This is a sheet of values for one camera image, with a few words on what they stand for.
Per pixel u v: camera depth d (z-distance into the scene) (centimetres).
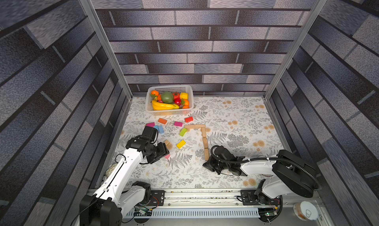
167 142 94
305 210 66
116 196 41
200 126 101
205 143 94
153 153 66
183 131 98
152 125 102
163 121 104
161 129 100
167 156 88
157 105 103
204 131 98
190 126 101
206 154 88
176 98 113
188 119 106
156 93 110
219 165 74
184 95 113
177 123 104
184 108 105
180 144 93
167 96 106
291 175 44
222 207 73
